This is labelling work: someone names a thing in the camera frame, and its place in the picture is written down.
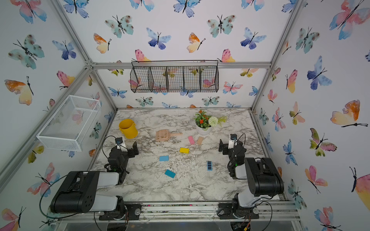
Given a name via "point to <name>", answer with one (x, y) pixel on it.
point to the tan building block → (200, 140)
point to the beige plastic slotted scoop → (164, 134)
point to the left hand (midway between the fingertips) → (129, 141)
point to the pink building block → (191, 140)
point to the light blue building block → (164, 158)
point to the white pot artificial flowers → (204, 122)
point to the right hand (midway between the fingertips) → (230, 138)
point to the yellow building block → (185, 150)
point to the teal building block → (169, 173)
